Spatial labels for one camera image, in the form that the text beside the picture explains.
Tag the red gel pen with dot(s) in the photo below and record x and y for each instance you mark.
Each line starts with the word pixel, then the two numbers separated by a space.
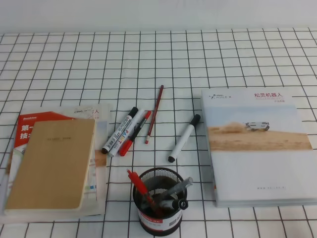
pixel 140 186

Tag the red black marker pen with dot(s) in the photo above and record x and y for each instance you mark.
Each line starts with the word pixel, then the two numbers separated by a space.
pixel 130 141

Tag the clear grey pen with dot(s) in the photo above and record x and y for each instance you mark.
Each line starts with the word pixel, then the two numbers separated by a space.
pixel 180 187

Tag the black mesh pen holder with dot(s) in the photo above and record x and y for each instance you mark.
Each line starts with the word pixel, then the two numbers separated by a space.
pixel 157 181

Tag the black marker in holder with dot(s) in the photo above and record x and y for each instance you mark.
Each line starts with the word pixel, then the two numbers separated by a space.
pixel 174 204

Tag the dark red pencil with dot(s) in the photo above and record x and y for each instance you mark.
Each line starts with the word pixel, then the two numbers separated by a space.
pixel 154 114

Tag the white paint marker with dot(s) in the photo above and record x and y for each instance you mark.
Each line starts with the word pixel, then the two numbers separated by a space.
pixel 126 133

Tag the black white whiteboard marker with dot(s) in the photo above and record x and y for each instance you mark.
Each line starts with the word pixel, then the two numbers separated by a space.
pixel 181 142

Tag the black capped paint marker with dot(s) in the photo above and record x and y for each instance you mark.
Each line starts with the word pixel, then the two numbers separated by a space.
pixel 117 133

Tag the white printed booklet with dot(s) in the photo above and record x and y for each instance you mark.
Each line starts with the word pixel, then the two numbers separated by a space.
pixel 95 188

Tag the white robot catalogue stack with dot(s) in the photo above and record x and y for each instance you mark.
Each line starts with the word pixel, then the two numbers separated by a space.
pixel 260 152

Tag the tan kraft notebook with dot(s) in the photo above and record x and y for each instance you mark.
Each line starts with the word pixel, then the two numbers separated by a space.
pixel 54 168

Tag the red white brochure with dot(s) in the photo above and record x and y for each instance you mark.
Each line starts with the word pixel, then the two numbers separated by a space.
pixel 26 123

